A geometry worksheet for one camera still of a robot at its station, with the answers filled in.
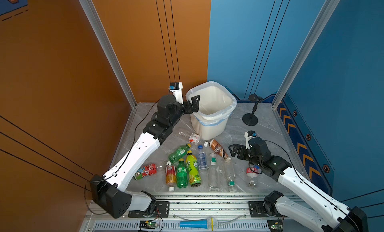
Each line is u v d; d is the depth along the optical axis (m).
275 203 0.62
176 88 0.58
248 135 0.72
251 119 1.09
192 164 0.83
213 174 0.81
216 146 0.91
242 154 0.70
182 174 0.80
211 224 0.66
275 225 0.71
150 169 0.81
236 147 0.70
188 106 0.61
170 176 0.79
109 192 0.39
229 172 0.81
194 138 0.94
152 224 0.70
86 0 0.70
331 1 0.70
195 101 0.62
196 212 0.73
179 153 0.87
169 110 0.50
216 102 0.97
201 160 0.85
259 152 0.58
